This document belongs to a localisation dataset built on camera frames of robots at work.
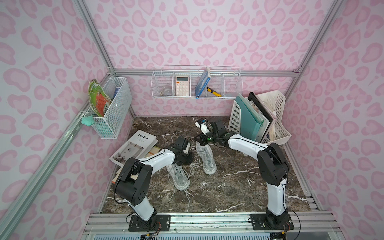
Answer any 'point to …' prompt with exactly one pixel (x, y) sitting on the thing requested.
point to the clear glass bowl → (166, 92)
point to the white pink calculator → (182, 86)
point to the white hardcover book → (135, 147)
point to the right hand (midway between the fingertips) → (194, 138)
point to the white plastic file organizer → (274, 102)
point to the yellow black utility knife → (214, 92)
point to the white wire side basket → (119, 91)
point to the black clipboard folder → (263, 110)
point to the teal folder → (250, 120)
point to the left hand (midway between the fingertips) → (192, 157)
